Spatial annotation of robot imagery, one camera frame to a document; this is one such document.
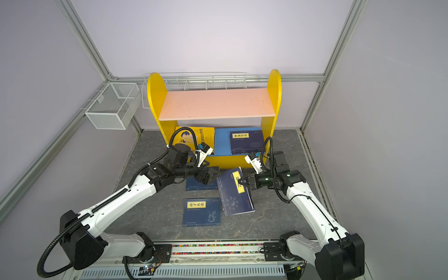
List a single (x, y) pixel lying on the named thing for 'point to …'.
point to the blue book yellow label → (192, 184)
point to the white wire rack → (196, 80)
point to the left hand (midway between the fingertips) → (214, 169)
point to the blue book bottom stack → (205, 212)
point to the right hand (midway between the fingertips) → (240, 181)
